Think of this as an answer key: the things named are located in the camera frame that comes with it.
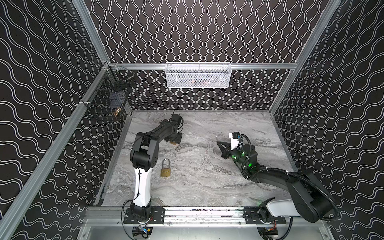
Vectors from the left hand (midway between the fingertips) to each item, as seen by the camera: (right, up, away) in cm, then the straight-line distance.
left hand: (179, 140), depth 102 cm
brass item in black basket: (-31, +19, -20) cm, 42 cm away
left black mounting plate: (-8, -35, -28) cm, 45 cm away
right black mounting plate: (+38, -35, -28) cm, 58 cm away
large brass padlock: (-7, -18, -14) cm, 23 cm away
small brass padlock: (-3, -1, -7) cm, 7 cm away
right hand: (+24, 0, -18) cm, 29 cm away
